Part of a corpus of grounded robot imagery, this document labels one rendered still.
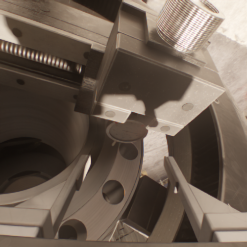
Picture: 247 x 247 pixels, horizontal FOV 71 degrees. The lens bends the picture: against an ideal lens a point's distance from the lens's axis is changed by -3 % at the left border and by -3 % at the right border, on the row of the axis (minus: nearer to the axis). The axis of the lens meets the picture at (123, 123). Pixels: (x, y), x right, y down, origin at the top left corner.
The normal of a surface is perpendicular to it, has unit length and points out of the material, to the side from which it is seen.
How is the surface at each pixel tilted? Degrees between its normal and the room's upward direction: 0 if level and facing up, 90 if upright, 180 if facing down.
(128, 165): 90
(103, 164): 90
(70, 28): 90
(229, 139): 90
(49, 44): 25
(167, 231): 133
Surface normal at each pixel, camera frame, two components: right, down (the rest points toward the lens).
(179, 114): -0.03, 0.80
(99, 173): 0.36, -0.54
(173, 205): -0.40, -0.81
